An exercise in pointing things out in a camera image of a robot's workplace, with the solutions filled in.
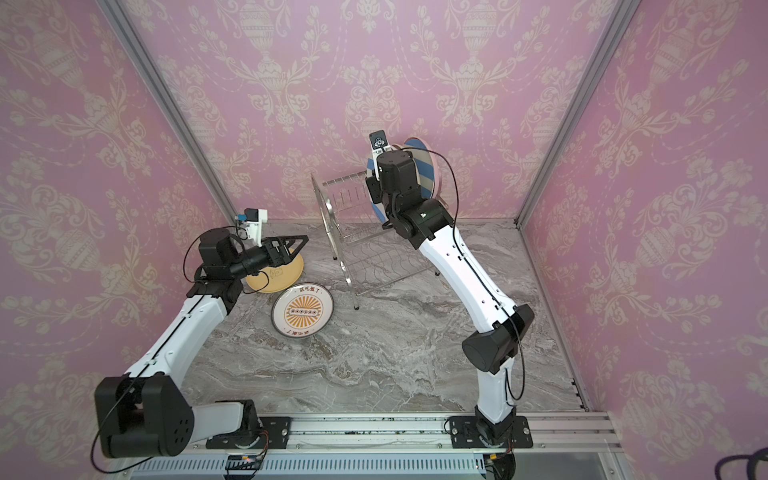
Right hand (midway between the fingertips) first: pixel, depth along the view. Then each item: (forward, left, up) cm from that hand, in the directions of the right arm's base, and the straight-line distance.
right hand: (389, 165), depth 70 cm
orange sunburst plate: (-12, +30, -45) cm, 55 cm away
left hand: (-10, +23, -15) cm, 29 cm away
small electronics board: (-53, +39, -48) cm, 81 cm away
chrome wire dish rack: (+6, +8, -40) cm, 41 cm away
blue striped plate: (+5, +4, -18) cm, 19 cm away
